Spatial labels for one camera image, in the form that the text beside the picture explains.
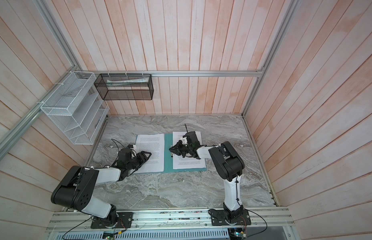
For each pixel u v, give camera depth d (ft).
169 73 3.14
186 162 3.03
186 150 2.80
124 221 2.39
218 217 2.40
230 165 1.77
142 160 2.73
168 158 3.14
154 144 3.40
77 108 2.42
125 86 3.41
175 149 3.11
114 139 3.50
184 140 3.10
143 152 2.82
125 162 2.40
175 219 2.48
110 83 2.94
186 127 3.72
